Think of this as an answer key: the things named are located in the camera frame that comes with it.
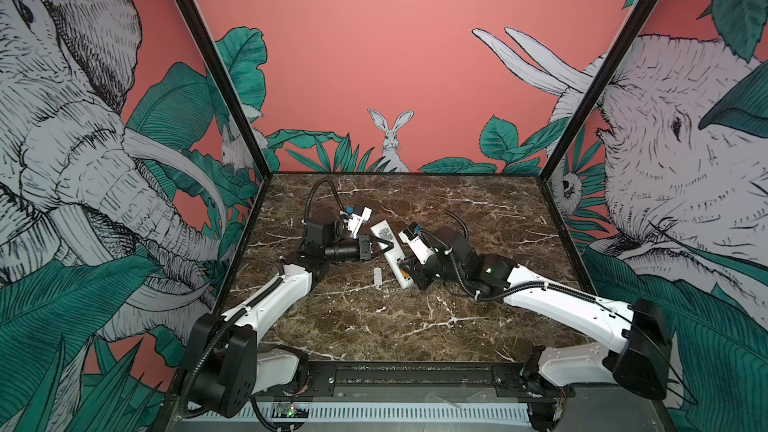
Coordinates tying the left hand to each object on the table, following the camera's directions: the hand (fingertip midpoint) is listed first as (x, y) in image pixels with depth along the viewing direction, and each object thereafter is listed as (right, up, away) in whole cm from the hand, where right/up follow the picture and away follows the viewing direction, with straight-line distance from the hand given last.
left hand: (391, 245), depth 74 cm
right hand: (+2, -4, -2) cm, 5 cm away
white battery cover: (-4, -13, +18) cm, 23 cm away
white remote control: (+1, -3, +1) cm, 3 cm away
